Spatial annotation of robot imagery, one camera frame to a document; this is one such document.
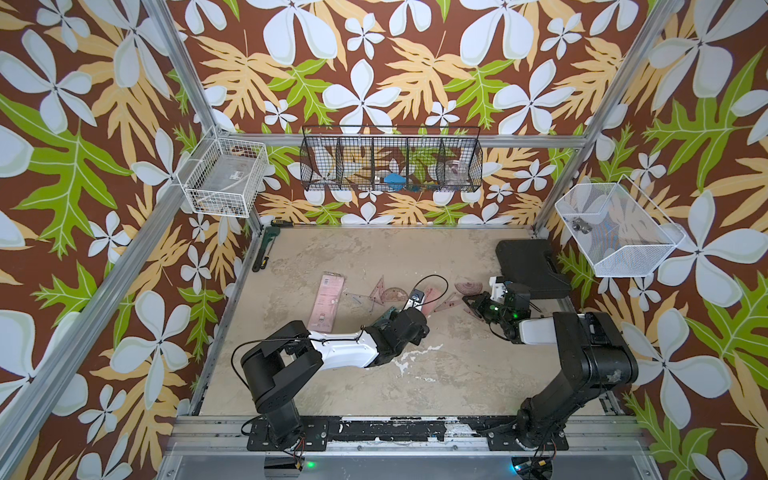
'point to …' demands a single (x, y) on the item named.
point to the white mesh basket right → (622, 232)
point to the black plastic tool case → (529, 262)
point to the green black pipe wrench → (269, 233)
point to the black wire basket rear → (391, 158)
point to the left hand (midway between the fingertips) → (419, 312)
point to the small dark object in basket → (578, 224)
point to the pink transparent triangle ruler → (378, 293)
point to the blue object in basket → (395, 180)
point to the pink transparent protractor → (394, 294)
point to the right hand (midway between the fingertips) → (462, 296)
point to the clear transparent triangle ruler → (354, 300)
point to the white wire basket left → (226, 178)
